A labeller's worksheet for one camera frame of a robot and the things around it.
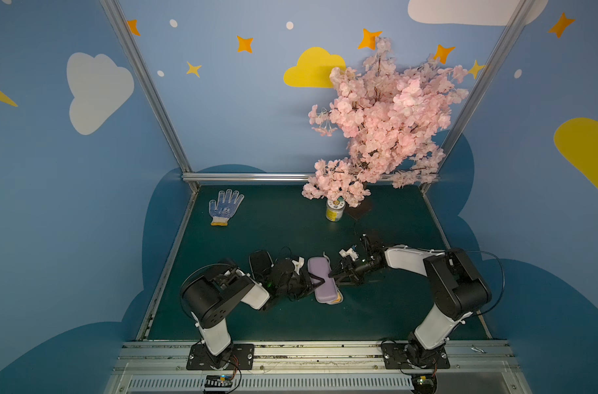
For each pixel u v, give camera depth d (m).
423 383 0.73
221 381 0.73
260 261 0.89
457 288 0.49
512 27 0.72
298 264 0.87
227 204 1.15
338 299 0.84
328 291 0.84
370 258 0.73
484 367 0.75
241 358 0.74
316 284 0.84
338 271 0.82
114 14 0.69
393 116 0.65
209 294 0.48
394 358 0.75
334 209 1.04
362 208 1.14
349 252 0.90
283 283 0.73
